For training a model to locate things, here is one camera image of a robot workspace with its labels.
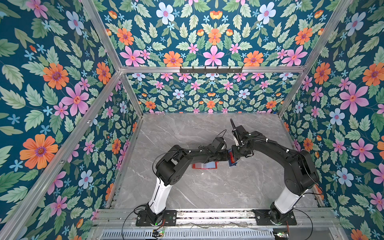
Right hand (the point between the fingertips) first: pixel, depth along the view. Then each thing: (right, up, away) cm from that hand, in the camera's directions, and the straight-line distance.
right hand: (236, 152), depth 91 cm
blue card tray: (-3, -8, 0) cm, 8 cm away
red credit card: (-2, -3, +1) cm, 4 cm away
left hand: (-2, -1, +1) cm, 3 cm away
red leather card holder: (-18, -8, 0) cm, 20 cm away
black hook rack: (-16, +52, +2) cm, 54 cm away
